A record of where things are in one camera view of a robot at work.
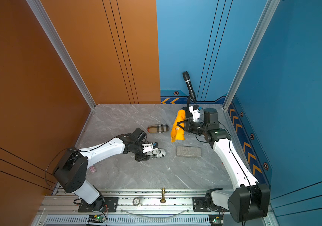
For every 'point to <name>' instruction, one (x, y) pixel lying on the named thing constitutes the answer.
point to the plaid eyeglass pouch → (158, 128)
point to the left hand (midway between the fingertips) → (147, 150)
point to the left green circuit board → (99, 218)
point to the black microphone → (186, 77)
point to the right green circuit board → (216, 220)
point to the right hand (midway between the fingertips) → (179, 124)
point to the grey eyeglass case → (187, 151)
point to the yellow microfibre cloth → (177, 133)
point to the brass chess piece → (163, 201)
